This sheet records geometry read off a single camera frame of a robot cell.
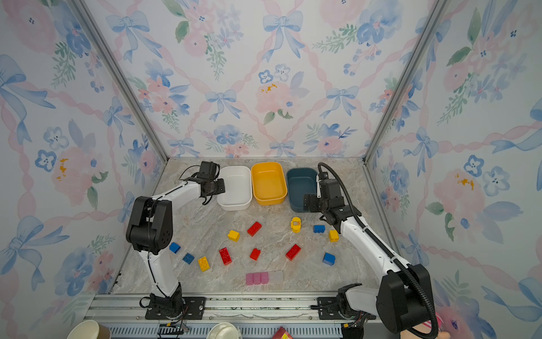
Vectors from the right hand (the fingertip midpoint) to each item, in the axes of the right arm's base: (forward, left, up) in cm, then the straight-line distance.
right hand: (315, 195), depth 86 cm
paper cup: (-45, +72, -8) cm, 86 cm away
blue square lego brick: (-20, -6, -16) cm, 26 cm away
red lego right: (-18, +9, -15) cm, 25 cm away
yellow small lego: (-11, -9, -14) cm, 20 cm away
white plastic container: (+7, +34, -11) cm, 37 cm away
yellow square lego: (-12, +34, -14) cm, 38 cm away
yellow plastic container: (+16, +20, -12) cm, 28 cm away
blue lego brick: (-7, -3, -15) cm, 17 cm away
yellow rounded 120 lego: (-7, +7, -14) cm, 18 cm away
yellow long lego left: (-23, +44, -15) cm, 52 cm away
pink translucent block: (-28, +23, -15) cm, 39 cm away
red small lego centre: (-19, +25, -15) cm, 34 cm away
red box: (-45, +14, -12) cm, 48 cm away
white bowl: (-44, +33, -16) cm, 58 cm away
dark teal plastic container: (+20, +3, -15) cm, 26 cm away
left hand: (+12, +43, -8) cm, 45 cm away
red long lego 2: (-21, +36, -14) cm, 44 cm away
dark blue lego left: (-21, +51, -14) cm, 57 cm away
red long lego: (-8, +26, -15) cm, 30 cm away
